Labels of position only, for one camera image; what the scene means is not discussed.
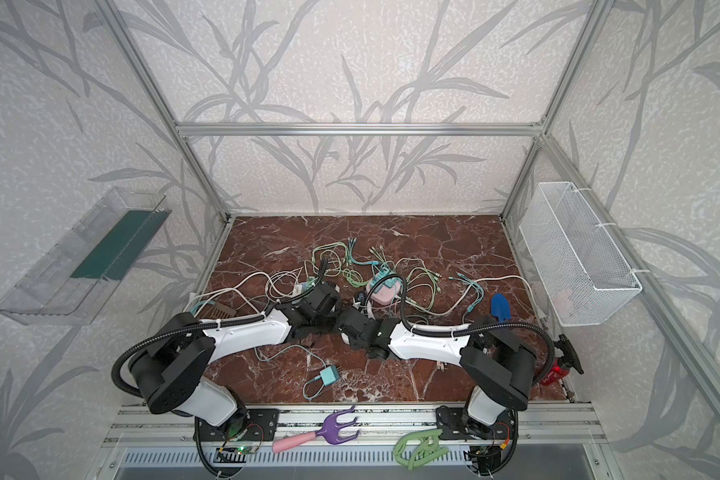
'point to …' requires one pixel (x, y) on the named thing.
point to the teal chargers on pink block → (382, 271)
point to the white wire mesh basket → (583, 274)
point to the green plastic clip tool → (417, 447)
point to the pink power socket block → (386, 295)
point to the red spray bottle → (561, 366)
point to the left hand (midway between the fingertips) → (352, 314)
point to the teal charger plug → (329, 375)
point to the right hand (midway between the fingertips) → (357, 320)
